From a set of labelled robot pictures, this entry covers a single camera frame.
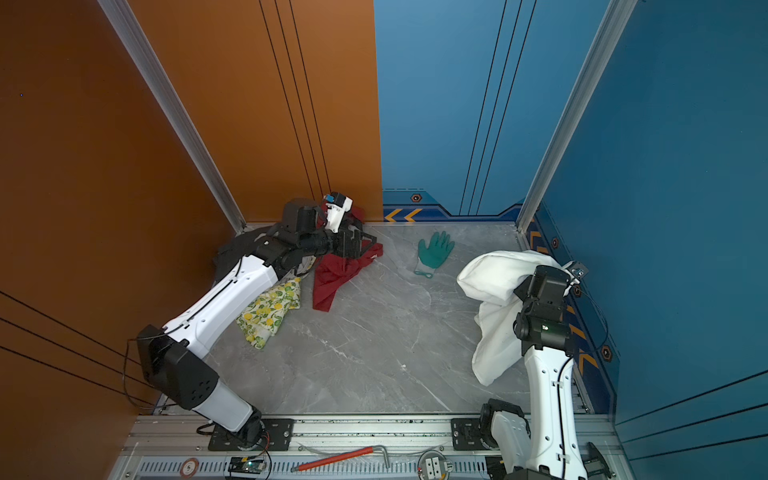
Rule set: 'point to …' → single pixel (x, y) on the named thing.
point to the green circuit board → (246, 465)
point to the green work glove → (433, 257)
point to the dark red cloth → (332, 270)
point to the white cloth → (490, 279)
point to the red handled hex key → (340, 457)
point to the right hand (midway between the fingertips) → (535, 277)
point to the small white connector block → (433, 469)
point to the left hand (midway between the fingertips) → (366, 233)
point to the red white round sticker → (189, 468)
